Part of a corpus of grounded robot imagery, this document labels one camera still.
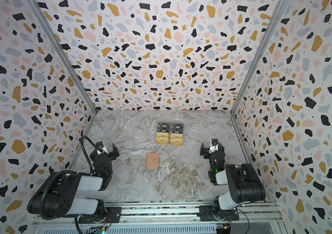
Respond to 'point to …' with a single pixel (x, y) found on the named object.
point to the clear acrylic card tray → (170, 133)
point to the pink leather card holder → (152, 161)
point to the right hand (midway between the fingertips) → (214, 143)
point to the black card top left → (163, 127)
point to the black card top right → (176, 128)
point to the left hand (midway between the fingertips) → (108, 146)
